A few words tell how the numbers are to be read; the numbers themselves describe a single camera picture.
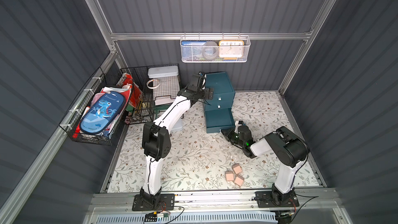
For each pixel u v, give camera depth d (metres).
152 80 1.00
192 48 0.83
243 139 0.77
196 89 0.70
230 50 0.88
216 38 0.89
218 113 1.04
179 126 0.99
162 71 1.02
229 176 0.81
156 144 0.53
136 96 1.11
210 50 0.91
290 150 0.50
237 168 0.83
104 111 0.65
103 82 0.81
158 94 0.92
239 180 0.79
